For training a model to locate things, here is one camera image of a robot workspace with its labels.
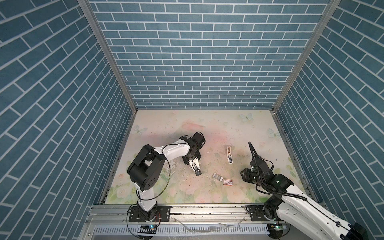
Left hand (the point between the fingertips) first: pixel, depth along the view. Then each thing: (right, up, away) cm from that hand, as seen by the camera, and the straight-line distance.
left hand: (194, 155), depth 93 cm
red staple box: (+19, -13, -10) cm, 25 cm away
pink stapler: (+22, 0, 0) cm, 22 cm away
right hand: (+26, -7, -11) cm, 29 cm away
